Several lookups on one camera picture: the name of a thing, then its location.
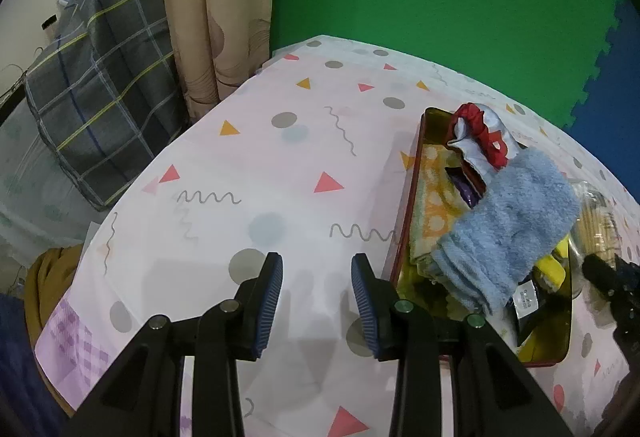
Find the red tin box gold inside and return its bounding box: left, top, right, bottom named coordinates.
left=389, top=107, right=576, bottom=368

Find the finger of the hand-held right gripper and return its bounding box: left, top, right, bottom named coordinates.
left=584, top=253, right=631, bottom=313

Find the dark blue cloth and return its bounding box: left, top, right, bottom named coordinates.
left=0, top=292, right=71, bottom=437

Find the steel bowl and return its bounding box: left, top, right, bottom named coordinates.
left=570, top=177, right=640, bottom=298

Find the red ruffled star cloth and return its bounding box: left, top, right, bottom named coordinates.
left=446, top=103, right=516, bottom=195

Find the yellow dotted towel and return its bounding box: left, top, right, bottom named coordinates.
left=410, top=144, right=481, bottom=268

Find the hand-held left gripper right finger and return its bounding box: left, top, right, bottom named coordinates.
left=350, top=253, right=576, bottom=437

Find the grey plaid cloth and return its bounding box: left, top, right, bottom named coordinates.
left=24, top=0, right=188, bottom=212

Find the beige printed curtain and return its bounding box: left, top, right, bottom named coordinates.
left=150, top=0, right=278, bottom=122

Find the brown cloth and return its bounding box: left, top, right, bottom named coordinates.
left=24, top=244, right=86, bottom=413

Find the blue foam mat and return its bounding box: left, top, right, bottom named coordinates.
left=565, top=0, right=640, bottom=168

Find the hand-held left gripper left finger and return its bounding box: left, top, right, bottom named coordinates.
left=65, top=252, right=284, bottom=437

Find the yellow sock pair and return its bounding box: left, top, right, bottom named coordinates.
left=520, top=237, right=571, bottom=360

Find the pink patterned tablecloth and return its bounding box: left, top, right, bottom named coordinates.
left=32, top=34, right=640, bottom=437

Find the light blue towel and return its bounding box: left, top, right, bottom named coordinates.
left=431, top=148, right=583, bottom=315

